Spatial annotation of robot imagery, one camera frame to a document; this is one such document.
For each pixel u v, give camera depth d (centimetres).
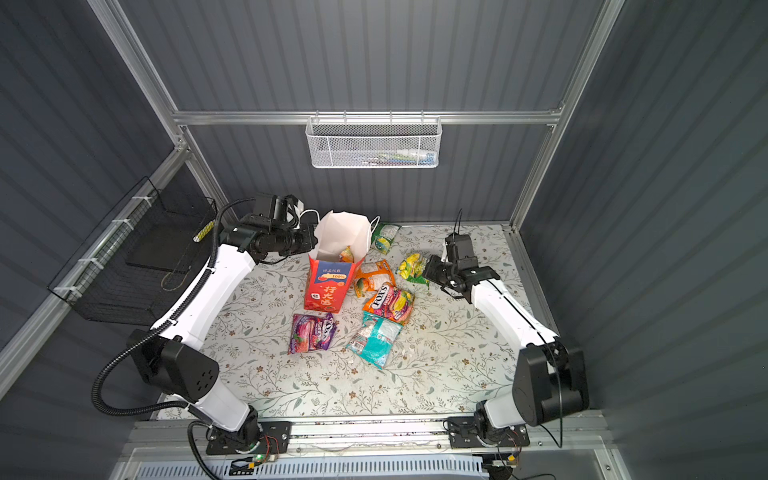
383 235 111
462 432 74
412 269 89
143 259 74
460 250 66
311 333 88
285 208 63
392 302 94
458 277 64
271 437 72
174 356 42
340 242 99
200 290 47
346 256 98
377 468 77
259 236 56
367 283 99
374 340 87
